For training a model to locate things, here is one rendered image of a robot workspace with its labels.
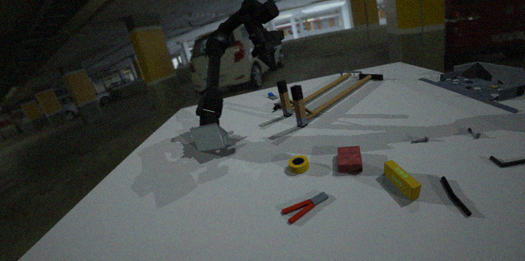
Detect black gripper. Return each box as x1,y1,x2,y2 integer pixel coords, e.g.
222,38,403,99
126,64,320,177
248,26,282,71

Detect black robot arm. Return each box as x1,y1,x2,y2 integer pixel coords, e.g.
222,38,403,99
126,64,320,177
196,0,285,126

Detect yellow spirit level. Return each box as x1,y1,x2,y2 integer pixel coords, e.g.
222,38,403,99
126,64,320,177
384,160,421,201

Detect red rectangular block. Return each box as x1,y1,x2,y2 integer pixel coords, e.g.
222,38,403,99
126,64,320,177
337,146,363,173

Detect yellow tape roll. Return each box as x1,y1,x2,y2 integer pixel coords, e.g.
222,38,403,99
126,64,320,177
288,155,309,174

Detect red-handled pliers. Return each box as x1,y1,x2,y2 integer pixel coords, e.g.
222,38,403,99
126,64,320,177
282,192,328,224

